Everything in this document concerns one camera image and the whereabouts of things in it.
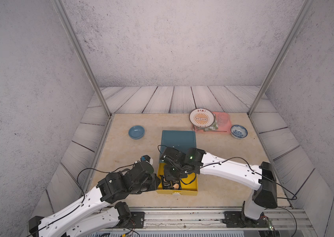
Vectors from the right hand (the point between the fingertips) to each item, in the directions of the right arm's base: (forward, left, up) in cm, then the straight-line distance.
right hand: (166, 179), depth 70 cm
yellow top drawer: (-6, -10, +10) cm, 15 cm away
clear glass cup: (+50, -40, -12) cm, 65 cm away
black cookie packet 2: (-2, -5, -1) cm, 5 cm away
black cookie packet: (-3, 0, -1) cm, 3 cm away
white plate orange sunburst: (+53, -24, -14) cm, 61 cm away
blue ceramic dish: (+39, +24, -14) cm, 48 cm away
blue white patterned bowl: (+41, -50, -16) cm, 66 cm away
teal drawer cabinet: (+19, -8, +4) cm, 21 cm away
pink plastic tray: (+44, -38, -17) cm, 61 cm away
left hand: (-3, +1, +1) cm, 3 cm away
